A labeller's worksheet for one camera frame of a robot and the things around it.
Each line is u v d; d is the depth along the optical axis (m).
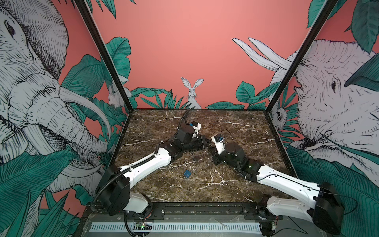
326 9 0.70
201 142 0.67
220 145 0.67
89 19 0.73
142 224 0.70
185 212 0.75
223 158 0.67
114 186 0.41
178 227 0.70
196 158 0.93
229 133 1.08
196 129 0.73
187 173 0.87
